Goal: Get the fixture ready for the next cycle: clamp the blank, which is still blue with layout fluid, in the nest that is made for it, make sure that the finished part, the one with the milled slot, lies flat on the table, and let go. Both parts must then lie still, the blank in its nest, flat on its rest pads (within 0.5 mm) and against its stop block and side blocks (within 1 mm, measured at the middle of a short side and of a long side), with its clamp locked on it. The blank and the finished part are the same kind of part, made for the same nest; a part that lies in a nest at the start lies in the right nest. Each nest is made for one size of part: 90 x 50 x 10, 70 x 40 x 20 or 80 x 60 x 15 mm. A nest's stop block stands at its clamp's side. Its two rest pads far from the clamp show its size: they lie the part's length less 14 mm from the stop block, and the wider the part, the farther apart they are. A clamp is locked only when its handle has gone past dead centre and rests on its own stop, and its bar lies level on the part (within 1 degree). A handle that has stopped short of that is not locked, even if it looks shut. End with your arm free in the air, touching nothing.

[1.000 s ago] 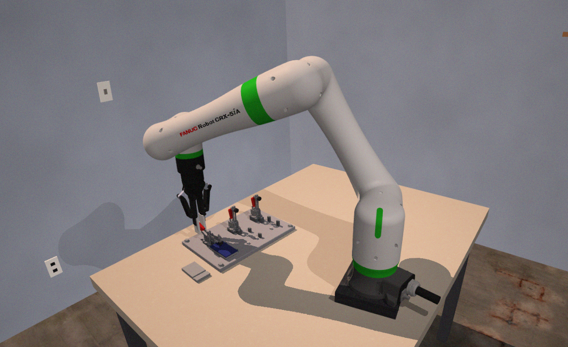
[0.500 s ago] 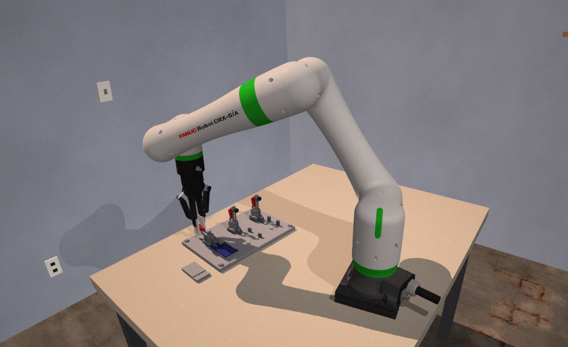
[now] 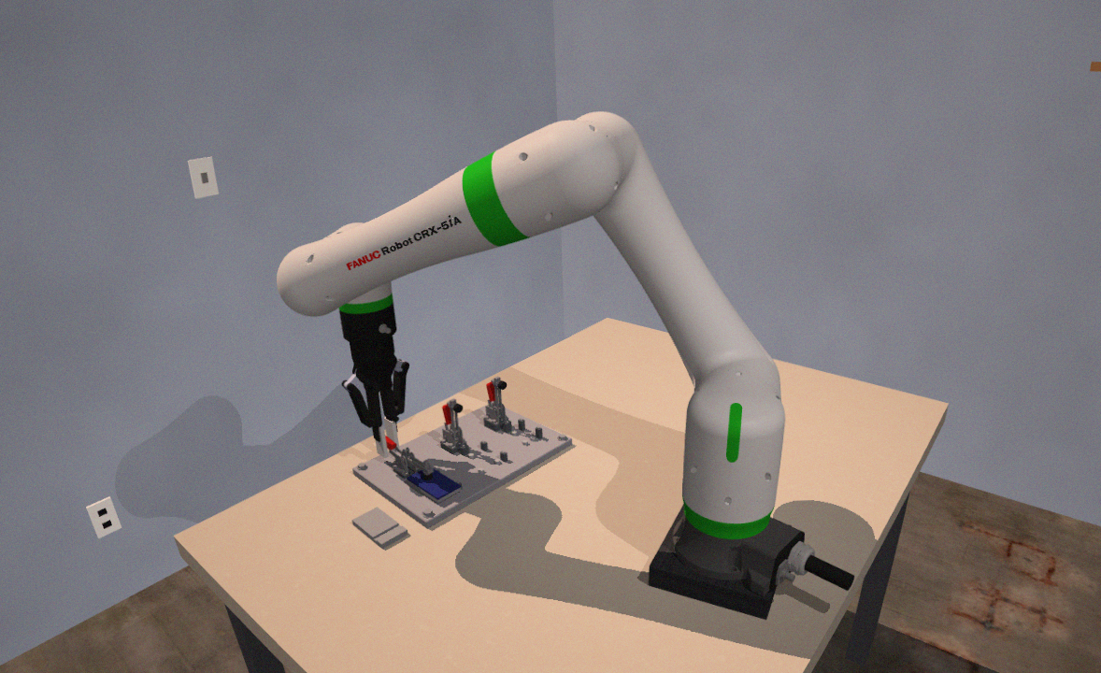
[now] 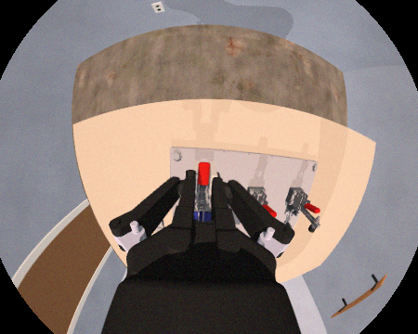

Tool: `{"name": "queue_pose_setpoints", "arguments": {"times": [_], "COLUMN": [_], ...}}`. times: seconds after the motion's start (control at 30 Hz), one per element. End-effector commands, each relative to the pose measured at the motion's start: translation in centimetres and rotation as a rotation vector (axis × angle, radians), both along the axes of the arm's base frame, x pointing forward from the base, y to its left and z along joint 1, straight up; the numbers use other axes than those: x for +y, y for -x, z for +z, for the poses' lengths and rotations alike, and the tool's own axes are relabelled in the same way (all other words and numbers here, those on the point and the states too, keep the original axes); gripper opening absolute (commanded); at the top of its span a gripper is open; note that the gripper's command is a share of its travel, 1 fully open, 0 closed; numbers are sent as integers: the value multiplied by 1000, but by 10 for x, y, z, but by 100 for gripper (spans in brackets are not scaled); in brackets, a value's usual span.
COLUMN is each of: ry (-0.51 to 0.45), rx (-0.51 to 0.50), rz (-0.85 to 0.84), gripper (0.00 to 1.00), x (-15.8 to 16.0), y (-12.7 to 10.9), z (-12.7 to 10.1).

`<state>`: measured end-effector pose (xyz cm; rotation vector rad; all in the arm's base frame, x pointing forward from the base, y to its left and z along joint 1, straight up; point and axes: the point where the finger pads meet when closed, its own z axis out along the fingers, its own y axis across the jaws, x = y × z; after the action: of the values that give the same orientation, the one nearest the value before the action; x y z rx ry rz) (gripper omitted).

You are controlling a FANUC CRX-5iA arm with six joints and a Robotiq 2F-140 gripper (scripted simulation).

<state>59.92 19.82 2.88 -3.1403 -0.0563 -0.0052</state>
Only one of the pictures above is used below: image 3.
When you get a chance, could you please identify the blue rectangular plate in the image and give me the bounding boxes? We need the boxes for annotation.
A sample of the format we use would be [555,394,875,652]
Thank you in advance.
[407,469,462,503]

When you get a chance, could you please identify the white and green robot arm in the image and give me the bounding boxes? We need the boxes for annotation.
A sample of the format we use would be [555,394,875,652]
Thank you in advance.
[277,112,854,596]

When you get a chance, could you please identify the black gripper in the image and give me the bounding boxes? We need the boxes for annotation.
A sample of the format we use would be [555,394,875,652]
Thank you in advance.
[342,336,408,458]

